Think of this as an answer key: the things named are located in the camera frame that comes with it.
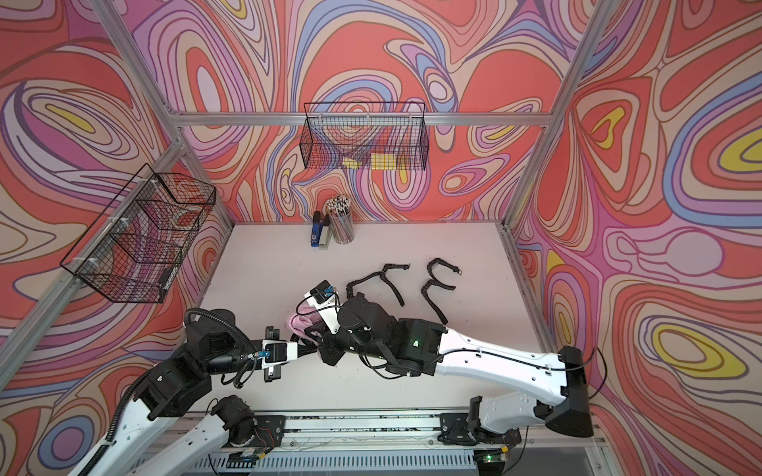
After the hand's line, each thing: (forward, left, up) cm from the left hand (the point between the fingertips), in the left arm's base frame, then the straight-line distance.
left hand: (314, 345), depth 61 cm
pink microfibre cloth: (+3, +1, +6) cm, 7 cm away
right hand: (+1, +1, +1) cm, 2 cm away
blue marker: (+58, +12, -23) cm, 63 cm away
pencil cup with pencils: (+52, +1, -8) cm, 53 cm away
